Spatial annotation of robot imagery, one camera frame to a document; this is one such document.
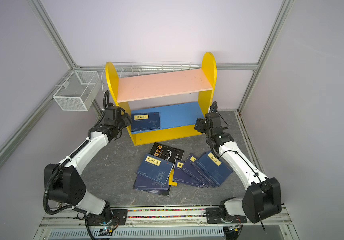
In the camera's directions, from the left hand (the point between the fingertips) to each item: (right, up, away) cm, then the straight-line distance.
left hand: (126, 119), depth 86 cm
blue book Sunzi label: (+17, -29, -1) cm, 34 cm away
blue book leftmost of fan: (+34, -32, -2) cm, 47 cm away
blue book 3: (+53, -30, 0) cm, 61 cm away
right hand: (+45, -2, -4) cm, 45 cm away
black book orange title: (+23, -22, +8) cm, 33 cm away
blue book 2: (+38, -27, +3) cm, 47 cm away
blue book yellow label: (+9, -1, +8) cm, 12 cm away
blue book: (+11, -36, -4) cm, 38 cm away
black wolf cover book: (+23, -40, -6) cm, 47 cm away
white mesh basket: (-36, +19, +12) cm, 42 cm away
